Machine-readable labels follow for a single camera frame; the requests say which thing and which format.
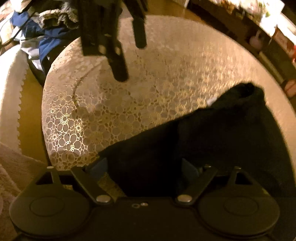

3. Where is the black garment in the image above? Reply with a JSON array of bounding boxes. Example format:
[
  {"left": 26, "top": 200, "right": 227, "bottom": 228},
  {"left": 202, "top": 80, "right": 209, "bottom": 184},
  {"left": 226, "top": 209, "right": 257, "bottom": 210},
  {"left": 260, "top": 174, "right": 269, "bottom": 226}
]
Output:
[{"left": 99, "top": 83, "right": 295, "bottom": 198}]

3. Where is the lace floral tablecloth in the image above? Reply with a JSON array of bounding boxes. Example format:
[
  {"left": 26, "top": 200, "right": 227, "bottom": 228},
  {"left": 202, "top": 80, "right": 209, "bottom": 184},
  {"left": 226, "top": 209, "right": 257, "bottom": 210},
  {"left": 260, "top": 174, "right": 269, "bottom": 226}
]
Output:
[{"left": 42, "top": 16, "right": 295, "bottom": 170}]

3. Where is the blue garment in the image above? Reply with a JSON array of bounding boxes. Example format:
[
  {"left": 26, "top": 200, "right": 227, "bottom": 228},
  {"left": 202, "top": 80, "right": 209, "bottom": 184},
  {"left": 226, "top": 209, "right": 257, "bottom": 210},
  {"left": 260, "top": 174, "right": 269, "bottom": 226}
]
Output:
[{"left": 10, "top": 11, "right": 79, "bottom": 73}]

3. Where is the grey quilted garment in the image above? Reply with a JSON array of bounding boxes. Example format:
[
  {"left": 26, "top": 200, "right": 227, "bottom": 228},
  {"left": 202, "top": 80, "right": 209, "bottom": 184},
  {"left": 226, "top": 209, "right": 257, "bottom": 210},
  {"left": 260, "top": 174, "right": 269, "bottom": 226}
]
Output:
[{"left": 32, "top": 1, "right": 79, "bottom": 30}]

